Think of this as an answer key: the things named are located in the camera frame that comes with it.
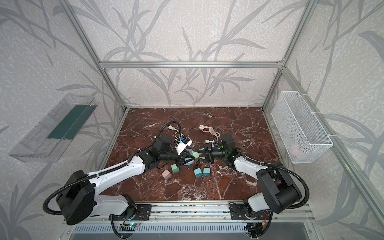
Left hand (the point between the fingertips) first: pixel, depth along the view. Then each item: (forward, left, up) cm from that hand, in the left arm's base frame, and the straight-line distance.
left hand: (194, 153), depth 77 cm
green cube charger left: (-3, +12, -15) cm, 19 cm away
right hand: (+2, 0, +1) cm, 2 cm away
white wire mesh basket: (+1, -45, +20) cm, 49 cm away
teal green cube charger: (-4, -7, -15) cm, 17 cm away
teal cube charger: (-5, -2, -14) cm, 15 cm away
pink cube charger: (-6, +16, -15) cm, 23 cm away
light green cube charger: (-1, -1, 0) cm, 1 cm away
